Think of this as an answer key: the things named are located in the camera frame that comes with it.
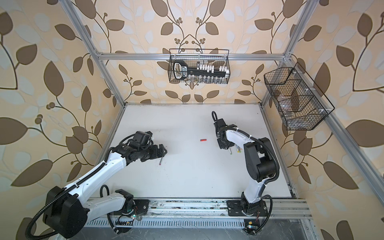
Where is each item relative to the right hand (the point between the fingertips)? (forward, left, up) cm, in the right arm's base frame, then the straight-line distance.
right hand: (228, 145), depth 94 cm
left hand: (-8, +40, +8) cm, 41 cm away
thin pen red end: (-8, +43, -4) cm, 44 cm away
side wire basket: (+5, -32, +31) cm, 45 cm away
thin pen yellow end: (-3, -1, -2) cm, 4 cm away
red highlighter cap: (+6, +16, -3) cm, 17 cm away
